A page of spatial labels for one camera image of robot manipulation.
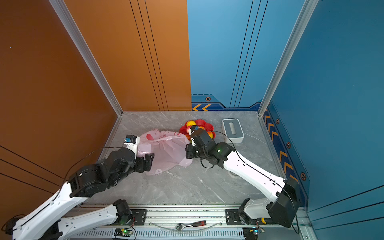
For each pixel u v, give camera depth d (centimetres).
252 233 70
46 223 40
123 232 71
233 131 103
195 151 61
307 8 70
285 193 39
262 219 71
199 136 53
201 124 109
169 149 89
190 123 103
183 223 73
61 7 70
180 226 69
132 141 54
